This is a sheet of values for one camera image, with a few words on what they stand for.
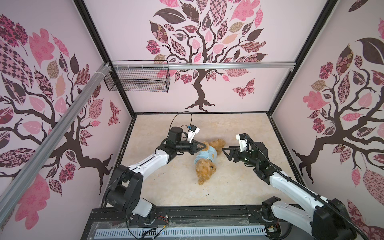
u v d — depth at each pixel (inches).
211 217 29.3
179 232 27.4
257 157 24.7
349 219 14.6
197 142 31.0
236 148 28.2
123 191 17.0
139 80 48.0
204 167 28.0
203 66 37.0
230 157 28.6
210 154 32.0
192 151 28.8
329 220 15.7
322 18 28.6
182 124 29.9
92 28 28.9
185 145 28.2
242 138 27.8
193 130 29.1
